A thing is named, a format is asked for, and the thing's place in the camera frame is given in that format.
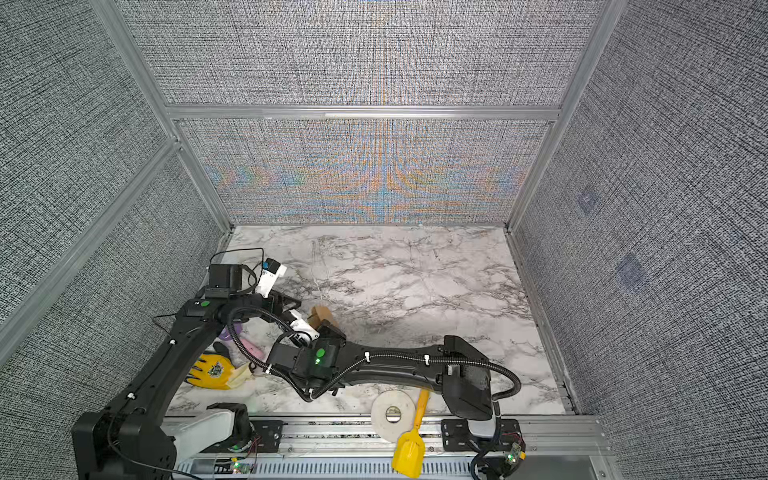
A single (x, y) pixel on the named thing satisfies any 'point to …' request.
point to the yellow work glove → (217, 372)
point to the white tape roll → (392, 414)
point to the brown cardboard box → (319, 313)
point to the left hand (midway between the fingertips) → (294, 302)
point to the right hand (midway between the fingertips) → (325, 327)
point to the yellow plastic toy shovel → (409, 449)
